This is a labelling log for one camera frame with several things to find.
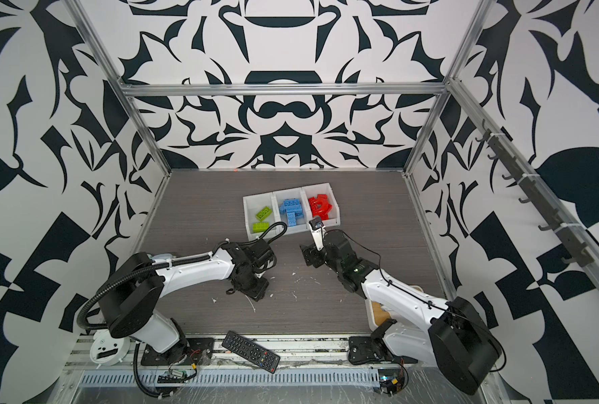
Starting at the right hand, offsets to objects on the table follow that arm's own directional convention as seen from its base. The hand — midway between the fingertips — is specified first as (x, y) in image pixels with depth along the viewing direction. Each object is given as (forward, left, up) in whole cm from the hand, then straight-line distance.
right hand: (312, 238), depth 83 cm
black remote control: (-30, +18, -11) cm, 37 cm away
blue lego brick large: (+19, +7, -8) cm, 22 cm away
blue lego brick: (+13, +7, -10) cm, 18 cm away
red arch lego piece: (+19, -4, -8) cm, 21 cm away
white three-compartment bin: (+21, +23, -9) cm, 33 cm away
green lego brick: (+18, +18, -10) cm, 27 cm away
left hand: (-12, +18, -11) cm, 24 cm away
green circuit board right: (-37, -21, -15) cm, 45 cm away
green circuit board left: (-36, +39, -10) cm, 53 cm away
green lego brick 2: (+12, +20, -11) cm, 26 cm away
